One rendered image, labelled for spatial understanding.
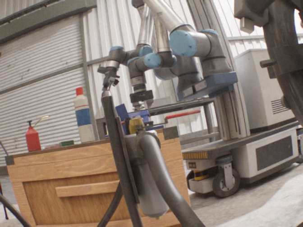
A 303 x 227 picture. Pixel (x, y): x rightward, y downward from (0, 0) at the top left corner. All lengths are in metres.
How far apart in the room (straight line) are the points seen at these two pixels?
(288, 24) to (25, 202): 1.32
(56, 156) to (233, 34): 8.74
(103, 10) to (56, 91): 2.63
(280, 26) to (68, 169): 1.01
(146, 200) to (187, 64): 1.60
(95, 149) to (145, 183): 0.55
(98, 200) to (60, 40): 8.65
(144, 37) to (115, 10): 7.62
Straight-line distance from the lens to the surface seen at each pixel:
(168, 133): 1.45
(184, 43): 1.85
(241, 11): 0.97
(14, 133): 10.10
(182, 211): 0.57
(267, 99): 2.15
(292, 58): 0.95
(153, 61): 2.13
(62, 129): 9.50
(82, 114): 1.48
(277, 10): 1.02
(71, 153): 1.45
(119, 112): 1.46
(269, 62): 0.90
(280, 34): 0.99
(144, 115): 2.08
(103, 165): 1.44
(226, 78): 1.96
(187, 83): 2.39
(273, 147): 2.07
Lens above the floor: 0.45
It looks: 3 degrees up
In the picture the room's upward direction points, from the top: 12 degrees counter-clockwise
